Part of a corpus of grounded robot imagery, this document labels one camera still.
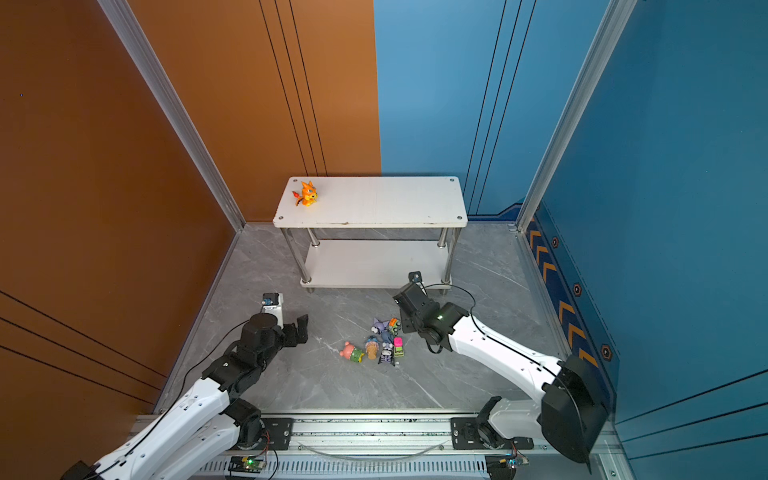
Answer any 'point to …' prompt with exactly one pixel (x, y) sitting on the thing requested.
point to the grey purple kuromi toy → (387, 353)
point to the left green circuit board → (246, 464)
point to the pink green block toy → (398, 346)
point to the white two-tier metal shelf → (371, 232)
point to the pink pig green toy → (351, 352)
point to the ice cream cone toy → (372, 347)
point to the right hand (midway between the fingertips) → (409, 313)
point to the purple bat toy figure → (381, 328)
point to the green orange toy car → (394, 326)
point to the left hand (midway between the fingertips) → (293, 315)
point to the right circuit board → (503, 466)
